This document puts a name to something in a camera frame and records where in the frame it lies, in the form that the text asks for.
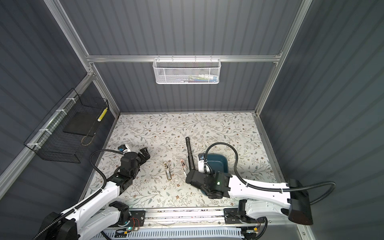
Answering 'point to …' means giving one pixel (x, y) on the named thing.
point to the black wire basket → (49, 141)
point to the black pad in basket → (83, 123)
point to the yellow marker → (102, 115)
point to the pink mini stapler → (183, 164)
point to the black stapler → (191, 162)
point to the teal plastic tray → (217, 162)
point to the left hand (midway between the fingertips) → (140, 152)
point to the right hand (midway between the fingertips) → (199, 173)
